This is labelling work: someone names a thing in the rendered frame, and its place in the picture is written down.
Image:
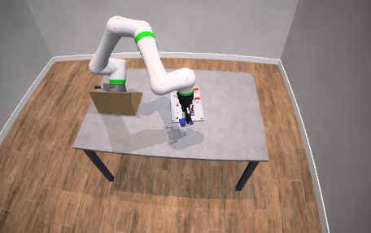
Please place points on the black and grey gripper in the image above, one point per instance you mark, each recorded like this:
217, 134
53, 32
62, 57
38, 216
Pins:
186, 112

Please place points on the blue rectangular plate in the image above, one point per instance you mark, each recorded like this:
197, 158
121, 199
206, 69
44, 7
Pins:
183, 123

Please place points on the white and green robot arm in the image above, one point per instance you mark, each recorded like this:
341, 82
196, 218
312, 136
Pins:
162, 83

